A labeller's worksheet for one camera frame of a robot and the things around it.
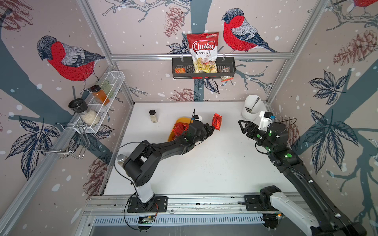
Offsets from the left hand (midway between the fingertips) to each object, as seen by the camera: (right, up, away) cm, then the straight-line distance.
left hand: (219, 125), depth 83 cm
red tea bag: (-1, +2, +4) cm, 5 cm away
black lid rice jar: (-64, +5, -18) cm, 66 cm away
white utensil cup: (+25, +16, +19) cm, 35 cm away
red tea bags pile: (-25, -3, +14) cm, 29 cm away
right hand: (+9, +3, -10) cm, 14 cm away
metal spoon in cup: (+28, +9, +26) cm, 39 cm away
